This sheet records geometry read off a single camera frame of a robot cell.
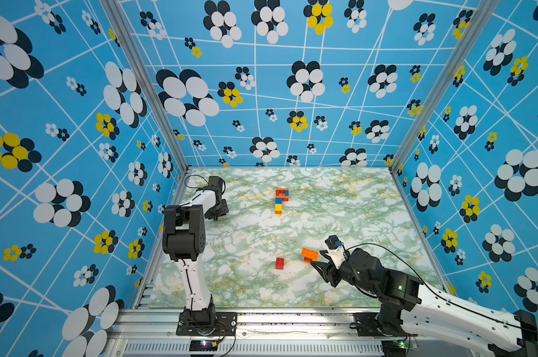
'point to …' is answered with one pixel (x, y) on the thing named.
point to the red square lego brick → (279, 263)
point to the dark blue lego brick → (279, 201)
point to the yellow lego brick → (279, 209)
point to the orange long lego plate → (310, 253)
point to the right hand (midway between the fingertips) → (319, 257)
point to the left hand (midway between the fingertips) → (220, 211)
